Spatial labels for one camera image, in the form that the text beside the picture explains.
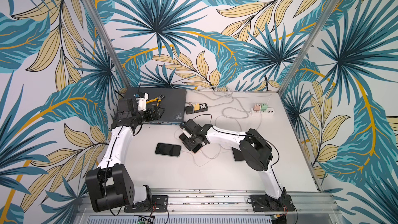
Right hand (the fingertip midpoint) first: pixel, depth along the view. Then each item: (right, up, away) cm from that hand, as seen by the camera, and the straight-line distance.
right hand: (181, 149), depth 89 cm
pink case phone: (0, +7, +4) cm, 8 cm away
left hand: (-12, +22, -8) cm, 26 cm away
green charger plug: (+54, +25, +15) cm, 61 cm away
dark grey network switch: (-7, +28, +18) cm, 34 cm away
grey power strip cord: (+25, +26, +25) cm, 44 cm away
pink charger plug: (+48, +26, +12) cm, 56 cm away
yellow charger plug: (+8, +24, +15) cm, 30 cm away
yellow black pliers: (-18, +30, +17) cm, 39 cm away
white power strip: (+48, +24, +14) cm, 56 cm away
